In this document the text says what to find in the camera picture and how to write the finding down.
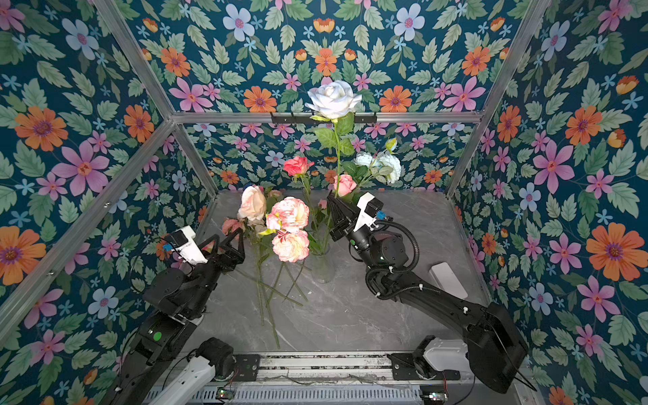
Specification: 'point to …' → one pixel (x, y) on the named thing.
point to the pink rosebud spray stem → (229, 226)
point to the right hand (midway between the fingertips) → (339, 191)
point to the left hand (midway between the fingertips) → (234, 233)
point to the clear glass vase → (322, 267)
